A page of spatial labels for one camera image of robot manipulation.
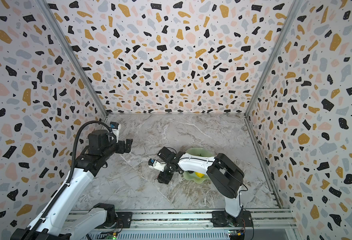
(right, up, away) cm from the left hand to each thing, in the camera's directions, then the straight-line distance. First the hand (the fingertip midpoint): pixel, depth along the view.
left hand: (121, 135), depth 76 cm
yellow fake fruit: (+41, -23, +9) cm, 47 cm away
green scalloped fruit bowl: (+37, -24, +11) cm, 45 cm away
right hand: (+17, -22, +9) cm, 29 cm away
